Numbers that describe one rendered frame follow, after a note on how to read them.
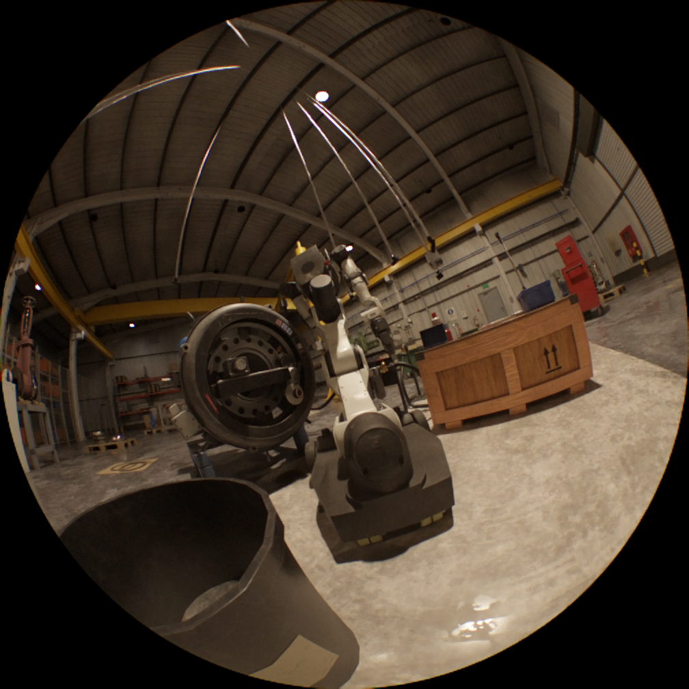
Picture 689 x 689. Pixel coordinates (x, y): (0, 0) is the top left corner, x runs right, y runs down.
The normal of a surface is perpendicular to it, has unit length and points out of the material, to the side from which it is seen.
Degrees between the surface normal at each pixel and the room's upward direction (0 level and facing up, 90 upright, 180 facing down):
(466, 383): 90
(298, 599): 93
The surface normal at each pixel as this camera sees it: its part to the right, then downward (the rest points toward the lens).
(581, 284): -0.93, 0.23
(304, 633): 0.97, -0.24
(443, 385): -0.61, 0.07
